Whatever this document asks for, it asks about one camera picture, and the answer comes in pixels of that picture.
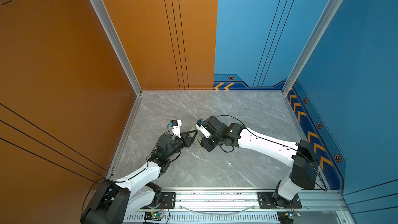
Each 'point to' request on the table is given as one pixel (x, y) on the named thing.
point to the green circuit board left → (155, 216)
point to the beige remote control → (198, 141)
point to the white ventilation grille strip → (209, 218)
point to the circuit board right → (287, 217)
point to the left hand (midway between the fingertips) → (197, 131)
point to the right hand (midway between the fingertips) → (201, 143)
